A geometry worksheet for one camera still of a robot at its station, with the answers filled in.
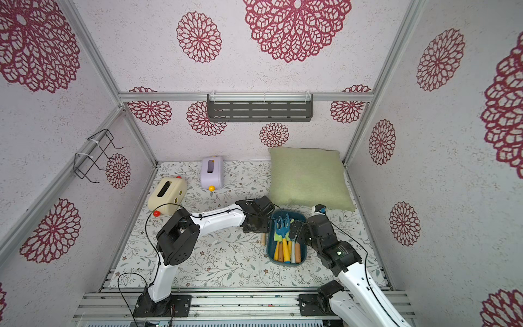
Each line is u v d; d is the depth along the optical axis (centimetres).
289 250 83
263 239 89
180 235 55
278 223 92
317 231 57
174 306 73
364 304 45
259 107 93
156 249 53
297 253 82
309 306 73
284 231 88
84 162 73
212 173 103
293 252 83
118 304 75
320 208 68
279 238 87
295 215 93
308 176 101
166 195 95
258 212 73
